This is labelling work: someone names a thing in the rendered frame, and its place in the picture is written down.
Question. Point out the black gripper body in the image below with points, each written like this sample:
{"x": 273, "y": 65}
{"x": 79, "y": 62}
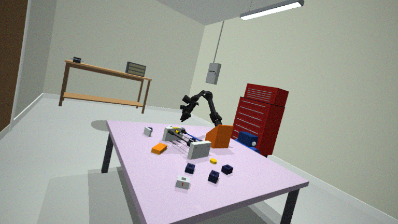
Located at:
{"x": 188, "y": 112}

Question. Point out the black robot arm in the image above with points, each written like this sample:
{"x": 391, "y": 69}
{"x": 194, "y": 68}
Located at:
{"x": 216, "y": 119}

